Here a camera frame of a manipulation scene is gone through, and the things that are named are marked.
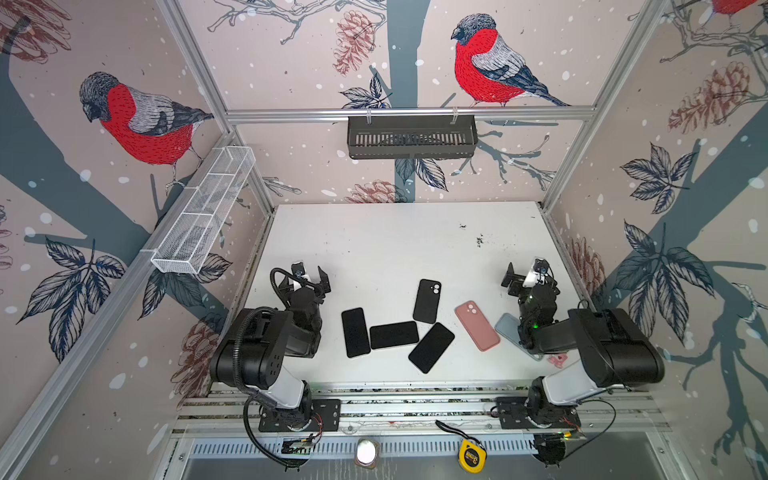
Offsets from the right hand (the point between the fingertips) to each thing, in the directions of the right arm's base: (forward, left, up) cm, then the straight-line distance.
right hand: (527, 270), depth 89 cm
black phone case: (-5, +30, -11) cm, 32 cm away
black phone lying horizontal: (-18, +40, -9) cm, 45 cm away
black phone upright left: (-17, +52, -10) cm, 56 cm away
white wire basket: (+1, +91, +23) cm, 94 cm away
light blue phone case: (-14, +6, -10) cm, 19 cm away
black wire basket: (+44, +34, +20) cm, 59 cm away
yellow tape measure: (-46, +21, -8) cm, 51 cm away
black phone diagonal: (-20, +29, -11) cm, 37 cm away
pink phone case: (-13, +14, -12) cm, 23 cm away
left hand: (-4, +69, +3) cm, 69 cm away
